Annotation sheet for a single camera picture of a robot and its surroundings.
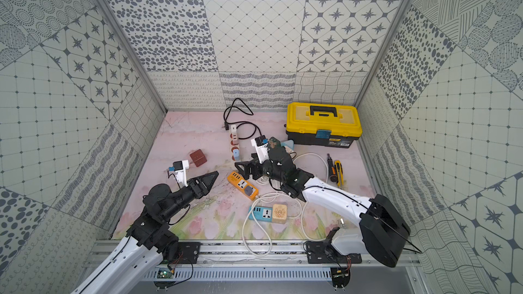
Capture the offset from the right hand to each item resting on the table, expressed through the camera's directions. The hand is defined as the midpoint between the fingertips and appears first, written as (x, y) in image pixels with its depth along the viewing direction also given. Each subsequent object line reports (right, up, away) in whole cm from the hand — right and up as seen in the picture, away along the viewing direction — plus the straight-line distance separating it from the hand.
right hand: (246, 162), depth 77 cm
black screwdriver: (+39, -9, +16) cm, 42 cm away
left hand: (-11, -2, -5) cm, 13 cm away
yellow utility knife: (+42, -7, +18) cm, 47 cm away
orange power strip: (-3, -12, +11) cm, 17 cm away
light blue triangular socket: (+18, +6, +23) cm, 30 cm away
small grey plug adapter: (0, -13, +7) cm, 15 cm away
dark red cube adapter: (-25, -1, +18) cm, 31 cm away
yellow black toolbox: (+33, +15, +16) cm, 40 cm away
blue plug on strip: (-7, +2, +17) cm, 19 cm away
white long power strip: (-9, +9, +24) cm, 27 cm away
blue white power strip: (+6, -21, +3) cm, 22 cm away
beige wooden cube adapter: (+13, -19, -2) cm, 23 cm away
